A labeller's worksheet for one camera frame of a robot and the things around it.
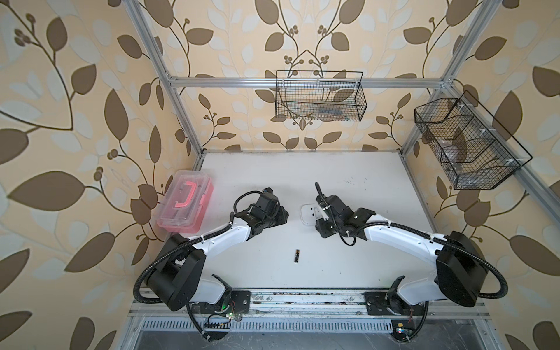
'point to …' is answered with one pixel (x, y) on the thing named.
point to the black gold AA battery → (297, 257)
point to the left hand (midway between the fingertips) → (284, 212)
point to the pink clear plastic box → (187, 202)
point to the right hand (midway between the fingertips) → (320, 225)
